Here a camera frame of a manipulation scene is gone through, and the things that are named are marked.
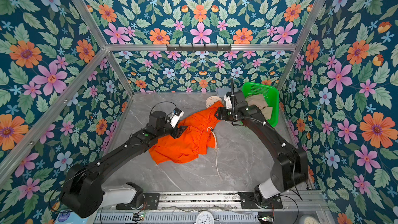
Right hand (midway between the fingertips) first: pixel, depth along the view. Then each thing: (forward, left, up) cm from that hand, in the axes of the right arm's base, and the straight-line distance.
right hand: (219, 112), depth 83 cm
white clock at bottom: (-45, +8, -17) cm, 49 cm away
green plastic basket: (+29, -40, -16) cm, 52 cm away
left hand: (-4, +19, -1) cm, 20 cm away
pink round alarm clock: (+25, +5, -17) cm, 30 cm away
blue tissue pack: (-45, +67, -14) cm, 82 cm away
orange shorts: (-5, +12, -17) cm, 22 cm away
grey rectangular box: (+35, -4, -19) cm, 40 cm away
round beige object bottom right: (-47, -38, -18) cm, 63 cm away
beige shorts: (+21, -29, -15) cm, 39 cm away
